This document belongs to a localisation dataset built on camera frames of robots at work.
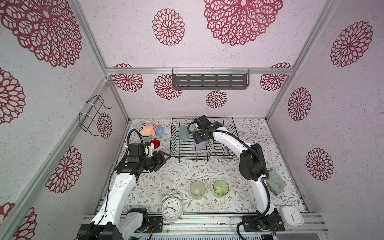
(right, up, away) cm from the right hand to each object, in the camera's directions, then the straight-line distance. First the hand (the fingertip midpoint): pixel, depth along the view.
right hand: (200, 134), depth 97 cm
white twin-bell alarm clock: (-15, -37, -22) cm, 46 cm away
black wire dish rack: (-12, -8, +8) cm, 16 cm away
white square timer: (+44, -41, -23) cm, 64 cm away
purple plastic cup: (+1, -7, 0) cm, 7 cm away
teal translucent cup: (-11, 0, +6) cm, 12 cm away
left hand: (-18, -14, -19) cm, 29 cm away
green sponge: (+43, -28, -12) cm, 52 cm away
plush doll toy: (-37, +4, +9) cm, 38 cm away
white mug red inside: (-29, -6, +2) cm, 29 cm away
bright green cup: (+11, -31, -12) cm, 35 cm away
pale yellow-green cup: (-2, -31, -13) cm, 34 cm away
